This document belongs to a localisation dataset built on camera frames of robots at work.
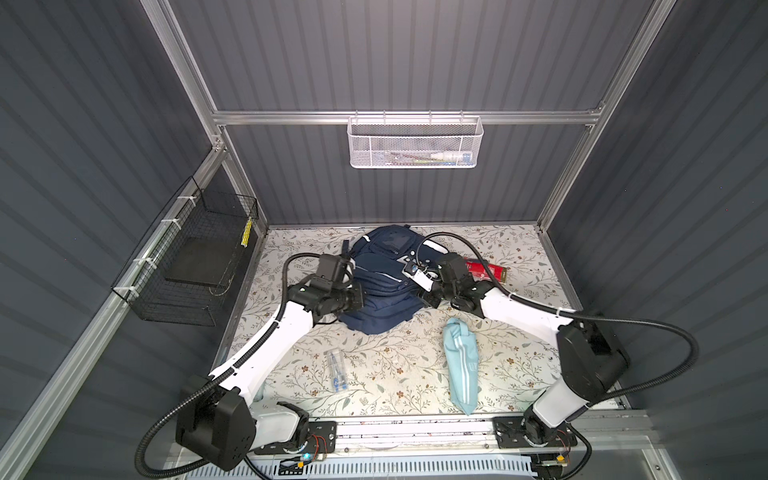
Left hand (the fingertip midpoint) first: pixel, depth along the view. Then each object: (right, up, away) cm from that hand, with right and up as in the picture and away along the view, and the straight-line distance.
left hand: (367, 297), depth 81 cm
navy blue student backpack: (+3, +11, +21) cm, 24 cm away
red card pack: (+38, +5, +26) cm, 46 cm away
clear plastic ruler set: (-9, -21, +3) cm, 23 cm away
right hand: (+16, +3, +8) cm, 18 cm away
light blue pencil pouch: (+27, -16, +2) cm, 31 cm away
